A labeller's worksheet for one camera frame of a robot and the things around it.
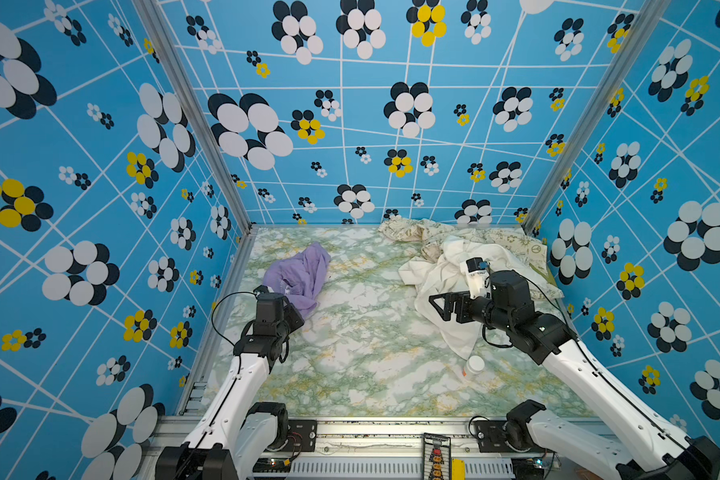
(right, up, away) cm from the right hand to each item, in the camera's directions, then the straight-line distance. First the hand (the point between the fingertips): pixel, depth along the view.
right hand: (444, 297), depth 75 cm
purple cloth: (-42, +3, +21) cm, 47 cm away
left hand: (-41, -5, +10) cm, 42 cm away
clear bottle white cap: (+8, -19, +2) cm, 21 cm away
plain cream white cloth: (+4, +5, +18) cm, 19 cm away
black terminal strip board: (-3, -37, -6) cm, 38 cm away
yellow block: (+2, -40, -6) cm, 40 cm away
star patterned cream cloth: (+4, +17, +37) cm, 41 cm away
